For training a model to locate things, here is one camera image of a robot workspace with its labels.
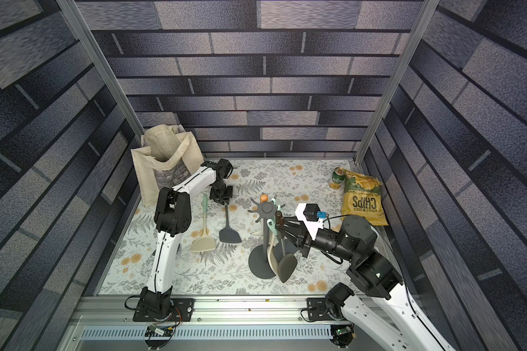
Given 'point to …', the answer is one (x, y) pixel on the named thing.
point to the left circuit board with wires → (156, 337)
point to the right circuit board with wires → (342, 334)
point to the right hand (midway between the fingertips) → (277, 219)
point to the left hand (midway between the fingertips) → (229, 200)
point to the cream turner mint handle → (271, 251)
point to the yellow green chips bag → (362, 197)
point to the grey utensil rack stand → (263, 261)
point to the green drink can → (338, 175)
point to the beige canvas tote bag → (159, 142)
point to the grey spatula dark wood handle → (288, 262)
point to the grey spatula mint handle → (228, 235)
